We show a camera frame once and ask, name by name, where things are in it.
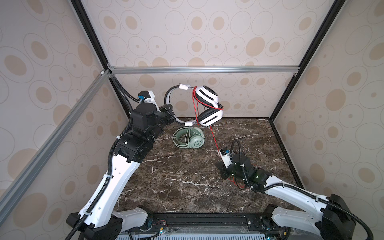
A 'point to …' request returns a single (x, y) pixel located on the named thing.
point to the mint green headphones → (188, 137)
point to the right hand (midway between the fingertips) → (216, 163)
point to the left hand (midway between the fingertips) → (175, 103)
